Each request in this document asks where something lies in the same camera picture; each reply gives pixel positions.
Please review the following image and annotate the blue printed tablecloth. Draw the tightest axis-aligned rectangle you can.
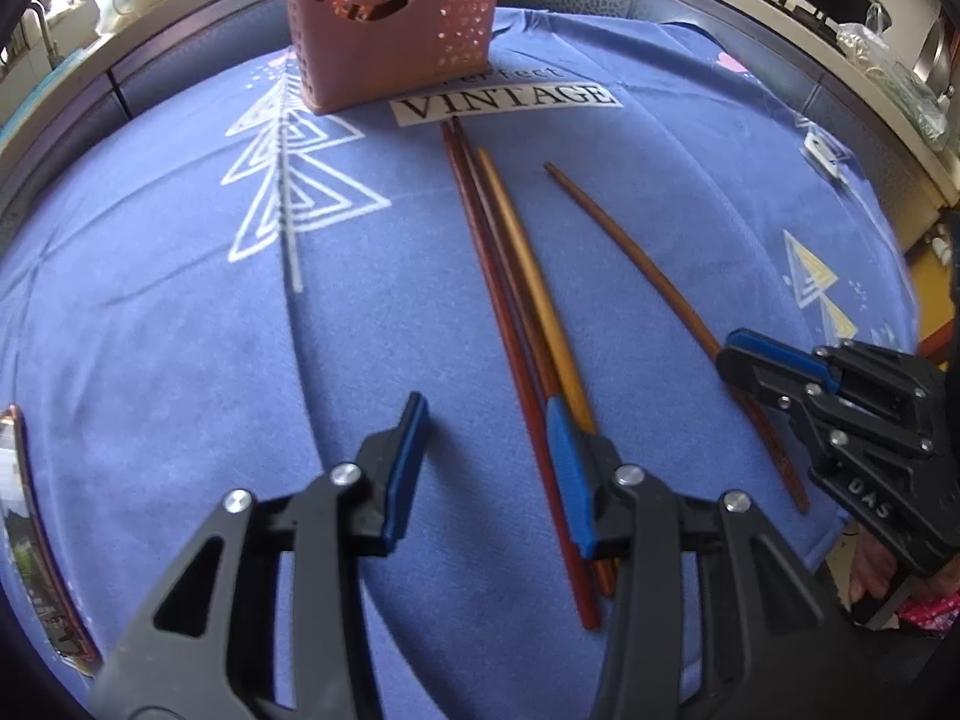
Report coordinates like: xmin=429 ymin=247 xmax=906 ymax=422
xmin=0 ymin=6 xmax=922 ymax=720

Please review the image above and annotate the clear plastic bag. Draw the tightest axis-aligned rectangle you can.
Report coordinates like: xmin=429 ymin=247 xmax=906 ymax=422
xmin=836 ymin=4 xmax=950 ymax=151

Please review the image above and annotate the dark red wooden chopstick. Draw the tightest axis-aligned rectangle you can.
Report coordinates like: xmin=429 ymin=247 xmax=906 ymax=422
xmin=439 ymin=120 xmax=603 ymax=631
xmin=450 ymin=116 xmax=620 ymax=597

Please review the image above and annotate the stainless steel pot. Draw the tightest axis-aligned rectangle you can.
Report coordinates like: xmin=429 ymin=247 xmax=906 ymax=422
xmin=911 ymin=11 xmax=960 ymax=102

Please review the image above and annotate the metal faucet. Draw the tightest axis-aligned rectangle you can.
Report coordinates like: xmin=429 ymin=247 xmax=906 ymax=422
xmin=19 ymin=4 xmax=61 ymax=72

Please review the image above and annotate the pink plastic utensil holder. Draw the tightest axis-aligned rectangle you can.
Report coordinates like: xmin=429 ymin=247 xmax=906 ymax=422
xmin=279 ymin=0 xmax=506 ymax=116

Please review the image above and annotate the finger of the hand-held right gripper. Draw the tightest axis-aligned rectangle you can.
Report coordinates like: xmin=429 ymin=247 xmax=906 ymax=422
xmin=715 ymin=349 xmax=812 ymax=421
xmin=727 ymin=328 xmax=839 ymax=395

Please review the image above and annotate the light brown wooden chopstick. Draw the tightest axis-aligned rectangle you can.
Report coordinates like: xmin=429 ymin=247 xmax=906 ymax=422
xmin=477 ymin=148 xmax=617 ymax=595

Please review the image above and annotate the pink patterned clothing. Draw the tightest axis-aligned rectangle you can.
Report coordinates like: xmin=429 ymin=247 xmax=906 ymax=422
xmin=896 ymin=589 xmax=960 ymax=638

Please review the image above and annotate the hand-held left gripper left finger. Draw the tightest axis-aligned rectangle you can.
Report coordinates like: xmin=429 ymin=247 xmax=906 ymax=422
xmin=88 ymin=390 xmax=432 ymax=720

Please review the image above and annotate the curved brown wooden chopstick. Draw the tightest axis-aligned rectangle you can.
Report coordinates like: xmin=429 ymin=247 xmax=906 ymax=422
xmin=543 ymin=161 xmax=812 ymax=515

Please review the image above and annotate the white square device with cable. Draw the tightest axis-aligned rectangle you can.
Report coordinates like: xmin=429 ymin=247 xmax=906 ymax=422
xmin=802 ymin=131 xmax=852 ymax=179

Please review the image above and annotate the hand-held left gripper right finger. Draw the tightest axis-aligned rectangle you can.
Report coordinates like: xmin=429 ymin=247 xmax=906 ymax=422
xmin=545 ymin=396 xmax=852 ymax=720

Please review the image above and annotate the person's right hand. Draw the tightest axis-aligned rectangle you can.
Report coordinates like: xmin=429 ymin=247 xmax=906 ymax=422
xmin=850 ymin=531 xmax=897 ymax=607

